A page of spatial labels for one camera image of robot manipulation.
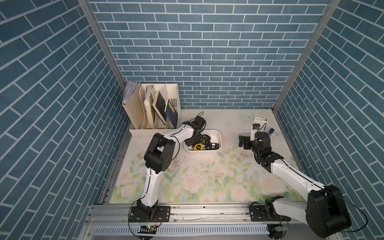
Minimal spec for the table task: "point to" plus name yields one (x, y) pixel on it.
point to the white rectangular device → (260, 120)
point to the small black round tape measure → (214, 146)
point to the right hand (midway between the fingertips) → (248, 136)
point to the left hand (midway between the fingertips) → (199, 139)
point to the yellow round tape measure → (198, 147)
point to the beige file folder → (132, 101)
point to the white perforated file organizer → (168, 91)
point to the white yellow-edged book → (150, 100)
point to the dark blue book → (172, 114)
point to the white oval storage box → (216, 136)
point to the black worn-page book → (159, 105)
